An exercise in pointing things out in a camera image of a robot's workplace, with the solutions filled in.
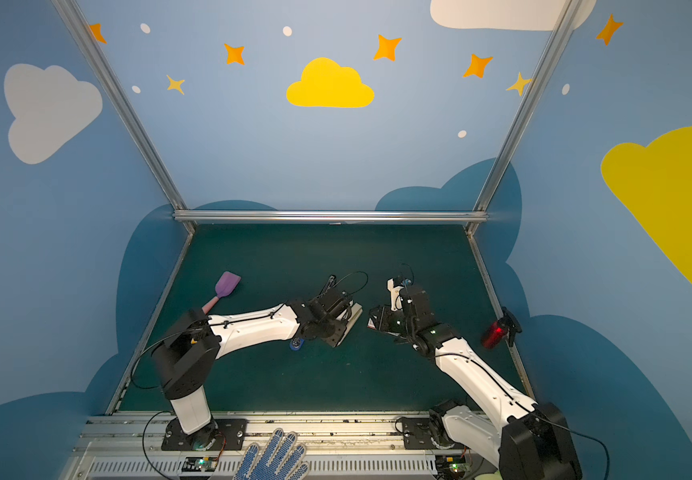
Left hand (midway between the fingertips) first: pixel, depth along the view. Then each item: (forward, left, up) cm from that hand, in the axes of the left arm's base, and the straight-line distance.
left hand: (342, 332), depth 88 cm
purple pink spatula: (+19, +42, -4) cm, 46 cm away
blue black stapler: (-2, +14, -4) cm, 15 cm away
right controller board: (-32, -27, -4) cm, 42 cm away
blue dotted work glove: (-31, +14, -3) cm, 34 cm away
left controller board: (-32, +34, -4) cm, 47 cm away
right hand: (+3, -9, +9) cm, 13 cm away
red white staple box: (-2, -8, +10) cm, 13 cm away
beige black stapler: (-4, -1, +13) cm, 14 cm away
